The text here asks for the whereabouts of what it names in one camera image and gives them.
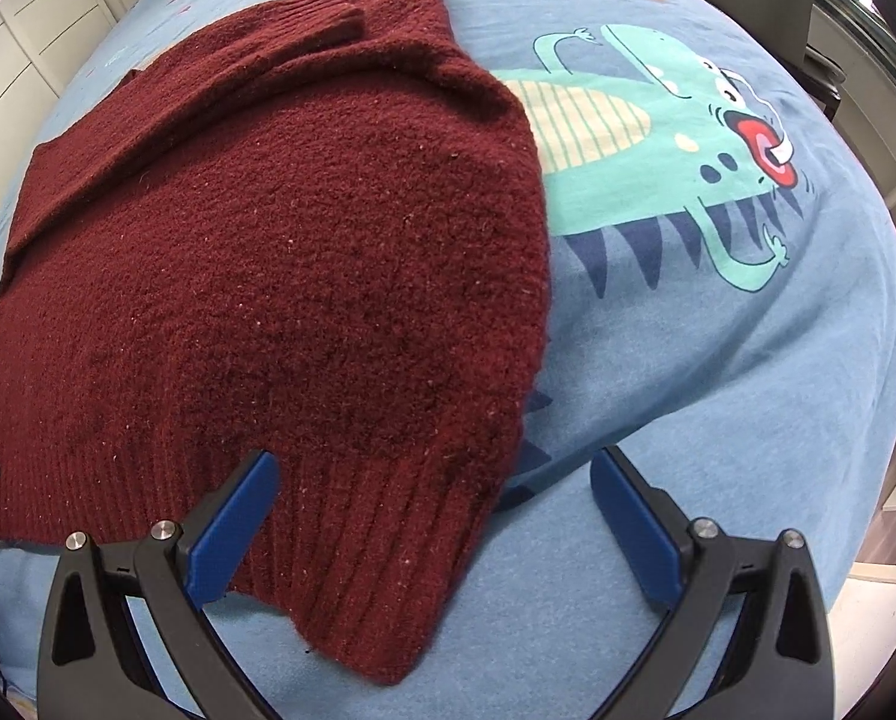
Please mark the white wardrobe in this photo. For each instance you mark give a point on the white wardrobe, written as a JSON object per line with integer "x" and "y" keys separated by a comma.
{"x": 13, "y": 37}

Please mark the blue printed bed sheet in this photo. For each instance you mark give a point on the blue printed bed sheet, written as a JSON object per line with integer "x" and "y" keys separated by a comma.
{"x": 718, "y": 390}

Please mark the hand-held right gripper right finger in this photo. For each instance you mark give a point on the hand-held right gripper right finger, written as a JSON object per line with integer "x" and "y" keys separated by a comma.
{"x": 635, "y": 521}

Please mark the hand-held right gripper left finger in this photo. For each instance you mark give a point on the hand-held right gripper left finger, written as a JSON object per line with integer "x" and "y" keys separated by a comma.
{"x": 234, "y": 517}

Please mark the dark red knitted sweater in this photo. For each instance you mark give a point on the dark red knitted sweater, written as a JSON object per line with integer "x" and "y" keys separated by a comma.
{"x": 268, "y": 240}

